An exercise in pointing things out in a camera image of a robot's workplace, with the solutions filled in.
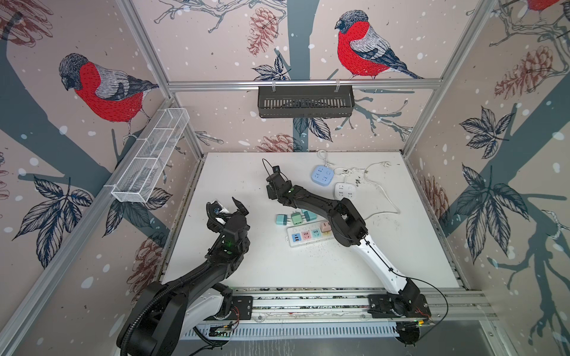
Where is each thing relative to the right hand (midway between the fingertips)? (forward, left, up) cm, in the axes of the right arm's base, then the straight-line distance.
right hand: (276, 188), depth 108 cm
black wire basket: (+30, -14, +30) cm, 45 cm away
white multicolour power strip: (-25, -15, +3) cm, 29 cm away
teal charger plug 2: (-16, -16, +2) cm, 23 cm away
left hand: (-21, +16, +18) cm, 32 cm away
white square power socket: (-1, -33, +1) cm, 33 cm away
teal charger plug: (-18, -4, +2) cm, 19 cm away
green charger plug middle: (-17, -11, +1) cm, 20 cm away
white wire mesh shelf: (-6, +43, +33) cm, 54 cm away
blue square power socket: (+6, -23, +3) cm, 24 cm away
